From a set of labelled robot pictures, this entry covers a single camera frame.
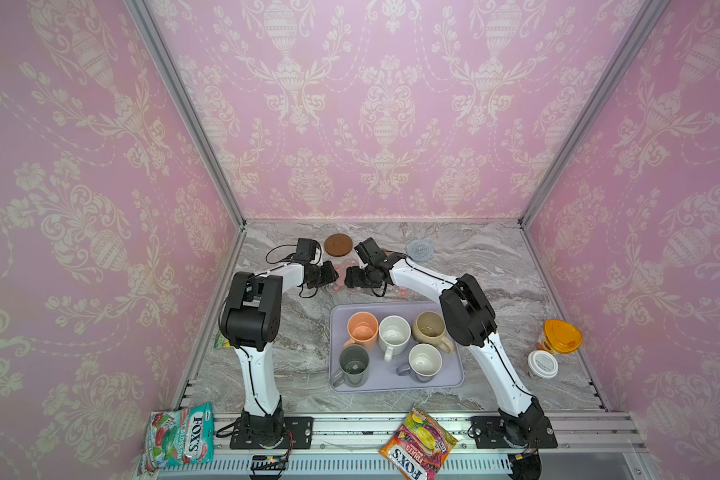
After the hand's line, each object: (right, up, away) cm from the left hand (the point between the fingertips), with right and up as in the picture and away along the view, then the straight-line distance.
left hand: (336, 276), depth 103 cm
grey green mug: (+7, -24, -20) cm, 31 cm away
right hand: (+6, -1, -2) cm, 6 cm away
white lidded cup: (+57, -21, -24) cm, 65 cm away
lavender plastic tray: (+15, -26, -20) cm, 36 cm away
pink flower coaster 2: (+19, -1, -30) cm, 36 cm away
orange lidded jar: (+62, -14, -23) cm, 68 cm away
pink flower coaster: (+1, -4, -1) cm, 4 cm away
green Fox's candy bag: (-35, -36, -31) cm, 59 cm away
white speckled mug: (+19, -16, -14) cm, 28 cm away
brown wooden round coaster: (0, +11, +10) cm, 15 cm away
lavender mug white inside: (+27, -23, -18) cm, 40 cm away
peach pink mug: (+9, -15, -13) cm, 22 cm away
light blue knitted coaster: (+30, +9, +10) cm, 33 cm away
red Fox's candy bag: (+23, -37, -33) cm, 55 cm away
